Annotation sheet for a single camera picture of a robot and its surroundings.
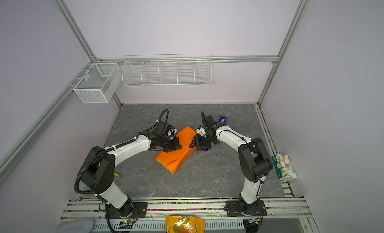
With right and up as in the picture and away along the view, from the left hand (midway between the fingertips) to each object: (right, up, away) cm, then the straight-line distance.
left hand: (182, 149), depth 86 cm
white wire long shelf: (-10, +50, +11) cm, 52 cm away
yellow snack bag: (-1, -29, -21) cm, 36 cm away
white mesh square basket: (-56, +41, +11) cm, 70 cm away
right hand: (+6, 0, 0) cm, 6 cm away
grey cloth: (-43, -31, -18) cm, 56 cm away
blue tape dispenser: (+26, +17, +16) cm, 35 cm away
